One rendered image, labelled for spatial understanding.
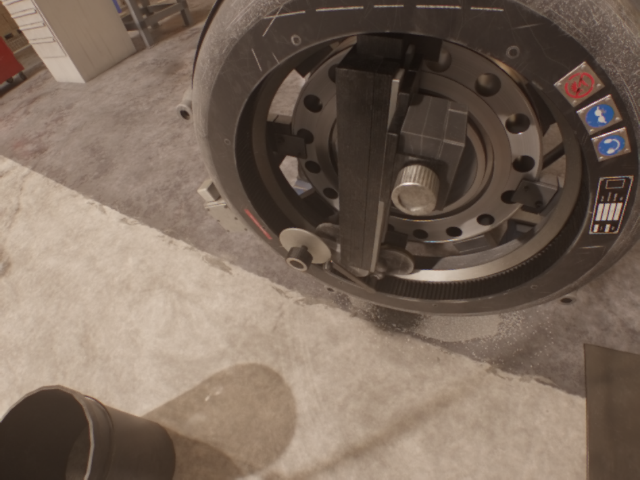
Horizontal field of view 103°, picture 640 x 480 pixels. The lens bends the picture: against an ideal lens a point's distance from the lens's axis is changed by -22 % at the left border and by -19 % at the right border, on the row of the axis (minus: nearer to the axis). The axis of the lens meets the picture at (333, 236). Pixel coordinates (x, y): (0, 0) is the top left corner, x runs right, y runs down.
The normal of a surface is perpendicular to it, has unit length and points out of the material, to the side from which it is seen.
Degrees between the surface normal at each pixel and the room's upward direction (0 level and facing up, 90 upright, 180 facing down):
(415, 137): 90
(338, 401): 0
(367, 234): 90
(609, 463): 0
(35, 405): 87
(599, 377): 0
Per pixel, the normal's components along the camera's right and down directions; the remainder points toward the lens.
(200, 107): -0.56, 0.61
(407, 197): -0.33, 0.77
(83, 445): -0.10, -0.60
